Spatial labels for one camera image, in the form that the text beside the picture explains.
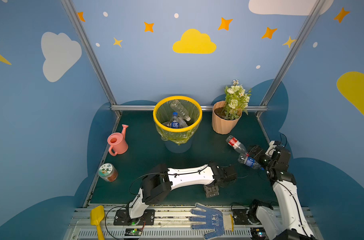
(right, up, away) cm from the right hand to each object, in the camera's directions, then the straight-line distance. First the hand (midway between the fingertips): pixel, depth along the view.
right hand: (256, 149), depth 81 cm
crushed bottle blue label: (0, -9, +9) cm, 13 cm away
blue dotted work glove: (-25, -34, -8) cm, 43 cm away
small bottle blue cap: (-45, +14, +3) cm, 48 cm away
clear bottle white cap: (-41, +14, +6) cm, 44 cm away
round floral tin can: (-82, -13, -1) cm, 83 cm away
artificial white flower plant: (-7, +29, +10) cm, 31 cm away
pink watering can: (-81, +3, +9) cm, 82 cm away
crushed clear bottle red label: (-6, +1, +17) cm, 18 cm away
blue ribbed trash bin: (-41, -1, +18) cm, 44 cm away
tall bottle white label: (-42, +22, +10) cm, 49 cm away
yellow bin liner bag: (-54, +21, +9) cm, 58 cm away
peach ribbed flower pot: (-16, +14, +18) cm, 28 cm away
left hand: (-27, -19, -2) cm, 33 cm away
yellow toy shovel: (-84, -32, -8) cm, 90 cm away
